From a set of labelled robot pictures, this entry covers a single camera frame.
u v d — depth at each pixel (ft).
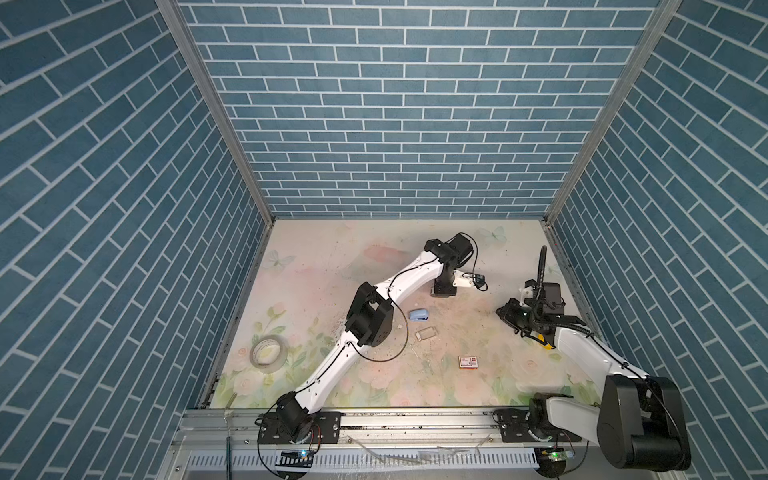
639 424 1.35
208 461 2.28
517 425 2.42
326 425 2.43
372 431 2.46
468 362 2.76
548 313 2.23
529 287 2.68
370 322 2.07
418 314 3.02
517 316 2.61
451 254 2.39
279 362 2.72
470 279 2.79
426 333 2.97
